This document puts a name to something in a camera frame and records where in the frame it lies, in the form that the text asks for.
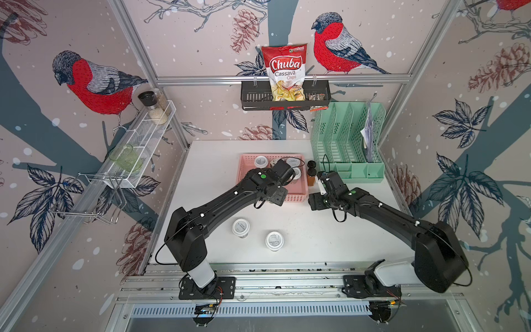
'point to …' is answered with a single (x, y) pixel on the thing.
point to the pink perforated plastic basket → (297, 190)
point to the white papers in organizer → (367, 133)
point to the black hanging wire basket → (256, 95)
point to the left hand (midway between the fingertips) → (277, 189)
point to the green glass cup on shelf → (126, 157)
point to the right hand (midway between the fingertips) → (315, 197)
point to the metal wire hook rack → (94, 196)
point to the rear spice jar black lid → (311, 164)
